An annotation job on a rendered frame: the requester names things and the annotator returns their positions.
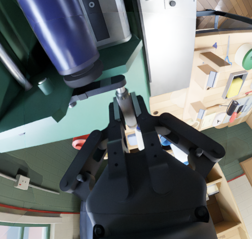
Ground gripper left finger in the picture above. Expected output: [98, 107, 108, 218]
[59, 96, 130, 200]

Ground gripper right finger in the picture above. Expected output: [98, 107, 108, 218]
[129, 92, 226, 195]

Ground dark lever with knurled handle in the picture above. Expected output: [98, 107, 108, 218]
[68, 74, 138, 129]

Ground green duplicator body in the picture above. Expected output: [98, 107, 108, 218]
[0, 0, 153, 153]

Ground dark grey bearing disc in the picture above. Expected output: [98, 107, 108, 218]
[63, 59, 104, 90]

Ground black hand roller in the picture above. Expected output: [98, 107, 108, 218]
[219, 99, 240, 116]

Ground wooden shelf unit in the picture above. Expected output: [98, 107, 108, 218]
[204, 160, 252, 239]

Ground blue roller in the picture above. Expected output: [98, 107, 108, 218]
[10, 0, 100, 76]

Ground white tube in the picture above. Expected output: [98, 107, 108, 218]
[134, 125, 146, 151]

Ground blue cup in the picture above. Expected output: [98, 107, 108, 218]
[158, 134, 172, 147]

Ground cream paper sheet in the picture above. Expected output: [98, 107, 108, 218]
[200, 112, 217, 129]

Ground beige pegboard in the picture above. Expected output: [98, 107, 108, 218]
[182, 29, 252, 130]

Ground green peg with silver cap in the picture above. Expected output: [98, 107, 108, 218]
[37, 77, 55, 96]

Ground yellow sponge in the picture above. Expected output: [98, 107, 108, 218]
[226, 77, 244, 98]

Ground grey tray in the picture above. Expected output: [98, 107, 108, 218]
[221, 70, 249, 99]

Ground blue scissors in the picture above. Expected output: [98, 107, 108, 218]
[224, 35, 233, 67]

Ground white roll with green end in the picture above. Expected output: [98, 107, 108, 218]
[234, 43, 252, 71]

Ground green framed window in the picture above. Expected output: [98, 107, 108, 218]
[0, 220, 52, 239]

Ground steel rod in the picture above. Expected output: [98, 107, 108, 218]
[0, 43, 33, 91]

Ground grey panel with dark inset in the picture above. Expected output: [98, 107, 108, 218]
[74, 0, 132, 48]

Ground red ring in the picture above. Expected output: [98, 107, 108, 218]
[71, 136, 90, 150]

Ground wooden wall shelf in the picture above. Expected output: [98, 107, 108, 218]
[190, 101, 208, 120]
[197, 64, 219, 90]
[199, 51, 231, 68]

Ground grey wall conduit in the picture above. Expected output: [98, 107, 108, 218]
[0, 172, 60, 195]

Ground red handled tool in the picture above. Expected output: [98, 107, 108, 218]
[229, 110, 239, 123]

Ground white wall socket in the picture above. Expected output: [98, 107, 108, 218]
[13, 174, 31, 191]

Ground dark blue metal frame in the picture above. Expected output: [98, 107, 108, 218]
[196, 8, 252, 31]

